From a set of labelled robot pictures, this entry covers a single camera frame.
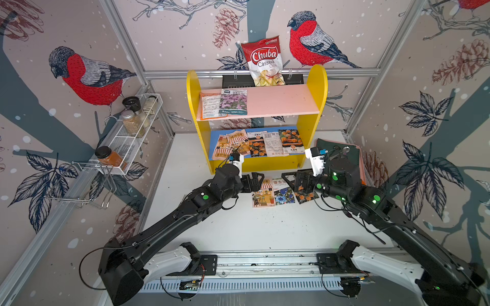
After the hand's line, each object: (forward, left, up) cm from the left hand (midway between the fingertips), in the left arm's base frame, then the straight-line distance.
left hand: (259, 173), depth 72 cm
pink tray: (+13, -56, -24) cm, 63 cm away
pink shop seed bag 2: (+28, +9, -10) cm, 31 cm away
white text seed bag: (+24, -8, -10) cm, 27 cm away
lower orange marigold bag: (+26, -18, -11) cm, 34 cm away
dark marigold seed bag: (+25, +1, -11) cm, 27 cm away
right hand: (-3, -10, +6) cm, 12 cm away
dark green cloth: (+31, -48, -24) cm, 62 cm away
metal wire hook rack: (-10, +56, +11) cm, 58 cm away
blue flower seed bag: (+2, -13, -24) cm, 28 cm away
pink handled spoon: (+31, -53, -24) cm, 66 cm away
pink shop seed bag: (+21, +18, -10) cm, 29 cm away
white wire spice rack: (+9, +54, +6) cm, 55 cm away
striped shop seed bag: (+2, -4, -25) cm, 25 cm away
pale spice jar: (+32, +50, +9) cm, 60 cm away
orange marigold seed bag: (+1, -22, -25) cm, 33 cm away
